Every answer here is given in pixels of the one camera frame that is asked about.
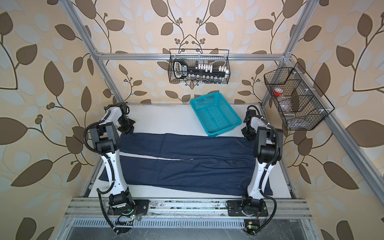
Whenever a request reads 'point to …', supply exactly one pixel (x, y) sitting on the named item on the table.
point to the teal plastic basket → (215, 114)
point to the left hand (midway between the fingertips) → (134, 128)
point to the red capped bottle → (278, 91)
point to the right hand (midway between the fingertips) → (248, 139)
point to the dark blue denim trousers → (188, 161)
